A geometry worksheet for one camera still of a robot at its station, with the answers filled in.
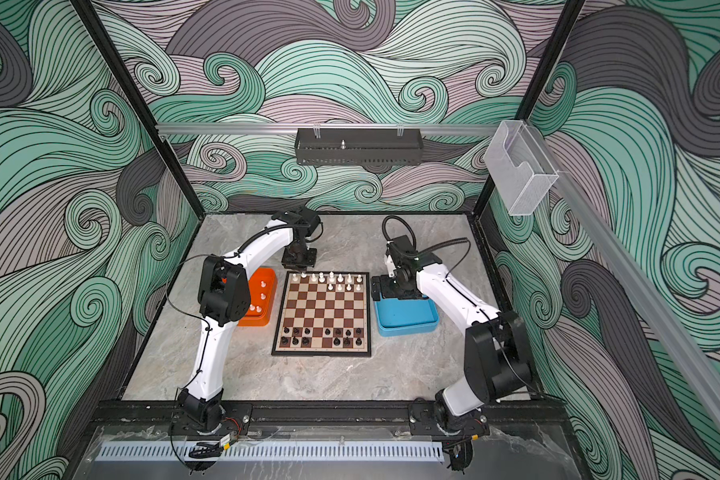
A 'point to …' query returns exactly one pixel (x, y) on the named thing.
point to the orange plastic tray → (269, 306)
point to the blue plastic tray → (396, 316)
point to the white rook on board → (295, 278)
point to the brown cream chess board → (324, 313)
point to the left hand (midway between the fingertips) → (307, 268)
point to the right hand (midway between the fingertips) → (388, 292)
